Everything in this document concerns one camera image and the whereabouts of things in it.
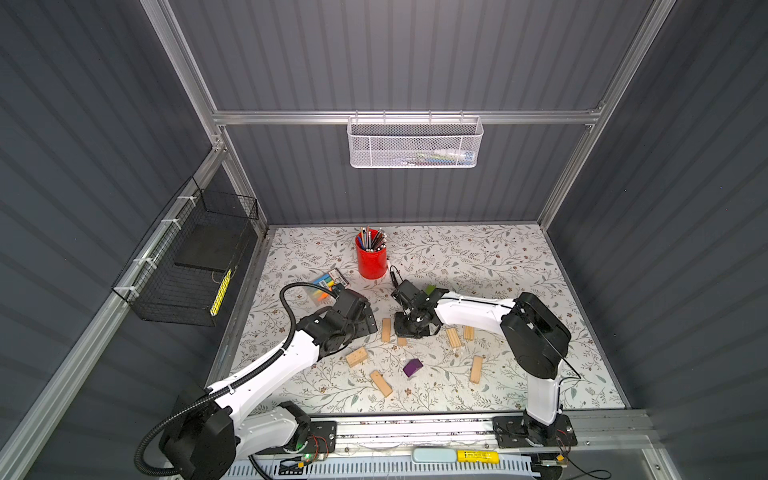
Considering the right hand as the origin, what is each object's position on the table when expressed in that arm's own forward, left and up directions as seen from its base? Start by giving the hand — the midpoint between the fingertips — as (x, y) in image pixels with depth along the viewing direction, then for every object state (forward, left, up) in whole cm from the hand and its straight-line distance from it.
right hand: (399, 335), depth 91 cm
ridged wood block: (-1, -16, +1) cm, 16 cm away
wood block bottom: (-14, +5, -1) cm, 15 cm away
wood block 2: (-8, +12, +2) cm, 15 cm away
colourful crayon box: (+19, +25, +2) cm, 31 cm away
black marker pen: (+21, +2, -1) cm, 21 cm away
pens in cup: (+28, +9, +11) cm, 31 cm away
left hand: (-1, +10, +10) cm, 15 cm away
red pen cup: (+25, +9, +4) cm, 27 cm away
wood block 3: (-10, -22, -1) cm, 24 cm away
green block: (+17, -11, 0) cm, 20 cm away
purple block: (-10, -4, 0) cm, 10 cm away
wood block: (-2, -1, +1) cm, 2 cm away
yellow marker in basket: (-7, +41, +29) cm, 51 cm away
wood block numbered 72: (+1, +4, 0) cm, 4 cm away
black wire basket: (+3, +54, +29) cm, 61 cm away
